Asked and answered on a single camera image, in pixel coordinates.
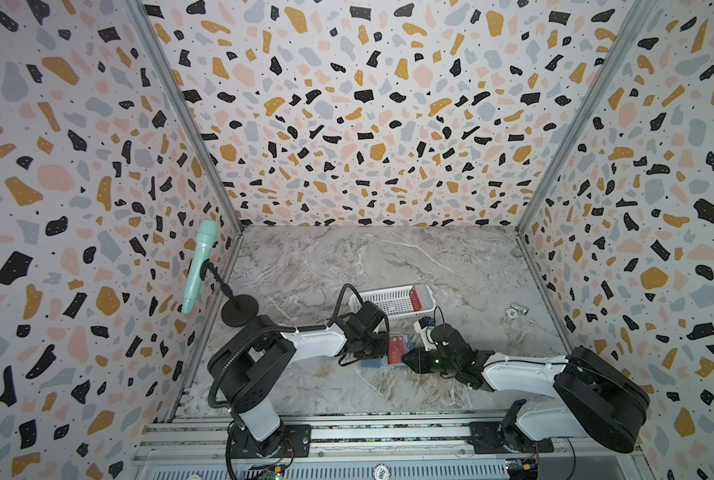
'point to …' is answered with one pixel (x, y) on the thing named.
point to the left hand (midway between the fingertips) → (397, 348)
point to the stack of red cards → (418, 297)
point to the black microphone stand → (238, 312)
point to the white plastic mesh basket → (397, 302)
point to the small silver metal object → (515, 309)
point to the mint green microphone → (202, 250)
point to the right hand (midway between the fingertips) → (402, 355)
